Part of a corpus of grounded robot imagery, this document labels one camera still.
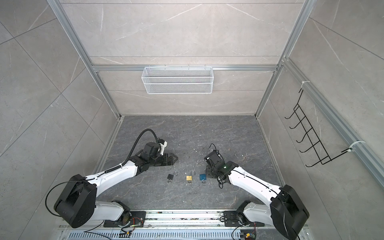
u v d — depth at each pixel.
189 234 0.70
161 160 0.76
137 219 0.73
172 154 0.79
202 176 0.88
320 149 0.65
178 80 1.01
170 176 0.88
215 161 0.65
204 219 0.75
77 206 0.41
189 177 0.88
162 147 0.78
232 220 0.74
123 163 0.57
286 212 0.40
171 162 0.76
